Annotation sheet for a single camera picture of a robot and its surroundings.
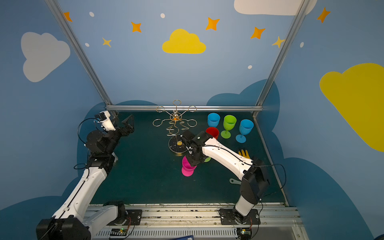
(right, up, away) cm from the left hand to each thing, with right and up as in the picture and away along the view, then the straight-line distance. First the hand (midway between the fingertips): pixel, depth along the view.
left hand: (123, 116), depth 72 cm
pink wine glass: (+31, -29, +6) cm, 43 cm away
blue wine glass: (+48, 0, +28) cm, 56 cm away
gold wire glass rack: (+23, -17, +29) cm, 41 cm away
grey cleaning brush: (+59, -37, +14) cm, 71 cm away
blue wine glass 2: (+67, -6, +20) cm, 71 cm away
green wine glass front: (+58, -3, +24) cm, 63 cm away
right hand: (+36, -23, +8) cm, 44 cm away
